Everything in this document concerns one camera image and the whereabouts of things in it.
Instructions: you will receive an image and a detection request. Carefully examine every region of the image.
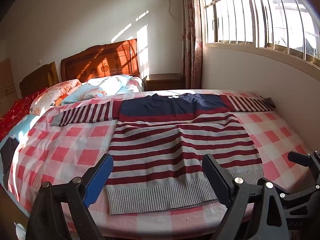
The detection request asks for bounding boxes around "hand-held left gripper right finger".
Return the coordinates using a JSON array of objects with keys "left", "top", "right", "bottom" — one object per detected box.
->
[{"left": 202, "top": 154, "right": 290, "bottom": 240}]

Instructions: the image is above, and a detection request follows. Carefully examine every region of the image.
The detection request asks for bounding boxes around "dark cloth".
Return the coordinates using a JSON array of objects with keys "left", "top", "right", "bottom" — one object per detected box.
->
[{"left": 0, "top": 137, "right": 20, "bottom": 175}]

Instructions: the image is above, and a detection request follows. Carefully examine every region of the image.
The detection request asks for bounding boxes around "thin wall cable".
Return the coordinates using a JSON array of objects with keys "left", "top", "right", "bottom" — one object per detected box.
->
[{"left": 166, "top": 0, "right": 182, "bottom": 20}]

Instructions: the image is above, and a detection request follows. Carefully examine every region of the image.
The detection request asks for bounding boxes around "pink floral curtain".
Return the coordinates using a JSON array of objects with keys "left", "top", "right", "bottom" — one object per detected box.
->
[{"left": 180, "top": 0, "right": 203, "bottom": 90}]

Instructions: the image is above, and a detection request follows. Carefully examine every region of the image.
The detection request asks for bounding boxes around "pink checked bed sheet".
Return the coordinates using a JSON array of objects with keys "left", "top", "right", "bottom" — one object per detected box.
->
[{"left": 7, "top": 89, "right": 313, "bottom": 234}]

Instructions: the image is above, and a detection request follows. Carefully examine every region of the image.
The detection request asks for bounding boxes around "wooden nightstand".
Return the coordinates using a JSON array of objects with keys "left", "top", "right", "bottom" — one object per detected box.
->
[{"left": 144, "top": 74, "right": 182, "bottom": 91}]

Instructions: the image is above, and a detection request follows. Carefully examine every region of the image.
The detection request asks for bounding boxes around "light blue floral quilt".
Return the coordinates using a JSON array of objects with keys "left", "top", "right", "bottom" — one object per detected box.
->
[{"left": 61, "top": 74, "right": 145, "bottom": 105}]

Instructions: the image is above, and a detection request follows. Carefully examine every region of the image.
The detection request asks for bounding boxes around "dark brown wooden headboard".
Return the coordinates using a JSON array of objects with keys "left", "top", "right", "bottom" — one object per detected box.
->
[{"left": 19, "top": 62, "right": 60, "bottom": 98}]

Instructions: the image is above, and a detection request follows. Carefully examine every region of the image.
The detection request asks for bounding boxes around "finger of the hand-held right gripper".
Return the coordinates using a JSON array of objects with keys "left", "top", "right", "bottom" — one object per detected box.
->
[
  {"left": 276, "top": 184, "right": 320, "bottom": 233},
  {"left": 287, "top": 151, "right": 320, "bottom": 178}
]

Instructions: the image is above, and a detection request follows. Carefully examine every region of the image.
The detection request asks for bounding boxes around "light blue bed sheet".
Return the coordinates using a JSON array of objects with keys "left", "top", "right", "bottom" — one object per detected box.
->
[{"left": 0, "top": 114, "right": 42, "bottom": 155}]

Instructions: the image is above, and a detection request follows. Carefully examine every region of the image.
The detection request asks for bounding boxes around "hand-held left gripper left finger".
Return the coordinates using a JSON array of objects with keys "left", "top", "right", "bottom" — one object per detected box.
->
[{"left": 25, "top": 153, "right": 114, "bottom": 240}]

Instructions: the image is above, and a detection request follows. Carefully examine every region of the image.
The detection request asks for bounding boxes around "red grey striped navy sweater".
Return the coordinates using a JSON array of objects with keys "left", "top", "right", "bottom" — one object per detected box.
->
[{"left": 50, "top": 93, "right": 275, "bottom": 215}]

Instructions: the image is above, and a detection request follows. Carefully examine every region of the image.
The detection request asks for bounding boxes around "pink floral quilt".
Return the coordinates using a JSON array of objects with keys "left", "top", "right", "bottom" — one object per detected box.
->
[{"left": 30, "top": 79, "right": 82, "bottom": 116}]

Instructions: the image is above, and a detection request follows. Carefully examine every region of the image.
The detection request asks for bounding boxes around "orange wooden headboard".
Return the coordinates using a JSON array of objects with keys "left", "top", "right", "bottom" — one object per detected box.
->
[{"left": 61, "top": 39, "right": 140, "bottom": 82}]

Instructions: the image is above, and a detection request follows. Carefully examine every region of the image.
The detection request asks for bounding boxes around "red patterned blanket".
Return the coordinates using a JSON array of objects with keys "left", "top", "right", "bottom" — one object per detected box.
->
[{"left": 0, "top": 87, "right": 49, "bottom": 142}]

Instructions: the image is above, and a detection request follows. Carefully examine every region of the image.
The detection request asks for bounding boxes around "barred window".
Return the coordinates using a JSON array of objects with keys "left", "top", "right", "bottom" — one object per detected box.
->
[{"left": 201, "top": 0, "right": 320, "bottom": 68}]

